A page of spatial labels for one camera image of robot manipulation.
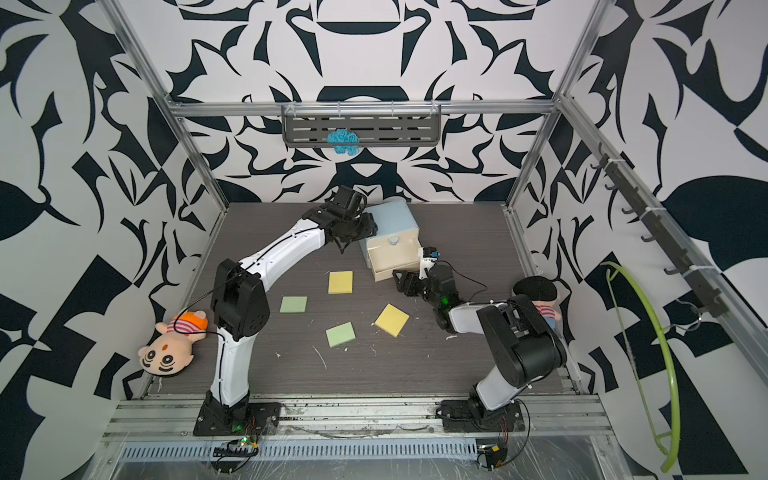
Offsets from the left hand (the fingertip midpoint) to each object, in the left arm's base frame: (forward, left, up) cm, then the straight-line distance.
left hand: (373, 223), depth 92 cm
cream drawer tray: (-5, -5, -9) cm, 12 cm away
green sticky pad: (-28, +10, -16) cm, 34 cm away
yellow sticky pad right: (-24, -5, -17) cm, 30 cm away
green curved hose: (-47, -51, +15) cm, 71 cm away
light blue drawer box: (+3, -5, 0) cm, 6 cm away
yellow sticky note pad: (-10, +11, -17) cm, 23 cm away
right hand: (-11, -8, -8) cm, 16 cm away
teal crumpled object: (+19, +8, +19) cm, 27 cm away
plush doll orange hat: (-33, +52, -10) cm, 62 cm away
